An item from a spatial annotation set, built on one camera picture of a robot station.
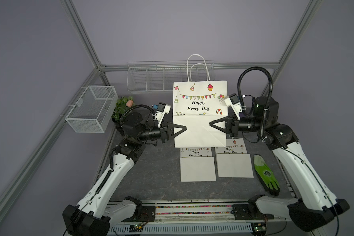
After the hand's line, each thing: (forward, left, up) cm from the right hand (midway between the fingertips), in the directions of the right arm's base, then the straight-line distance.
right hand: (210, 124), depth 57 cm
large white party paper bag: (+4, -21, -42) cm, 47 cm away
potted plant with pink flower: (+29, +47, -17) cm, 58 cm away
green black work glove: (-7, -37, -41) cm, 56 cm away
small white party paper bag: (+1, +2, -40) cm, 40 cm away
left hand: (-2, +10, -2) cm, 10 cm away
